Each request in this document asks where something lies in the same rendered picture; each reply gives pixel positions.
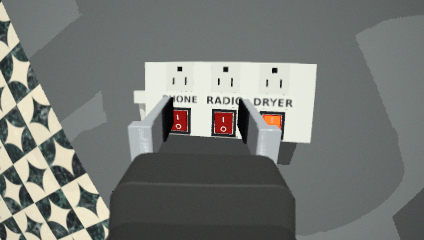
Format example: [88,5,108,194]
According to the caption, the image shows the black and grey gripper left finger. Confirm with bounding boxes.
[128,97,174,162]

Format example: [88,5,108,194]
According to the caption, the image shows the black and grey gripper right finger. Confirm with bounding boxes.
[237,99,282,165]

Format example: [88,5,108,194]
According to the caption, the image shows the white power strip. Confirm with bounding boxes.
[134,62,317,143]

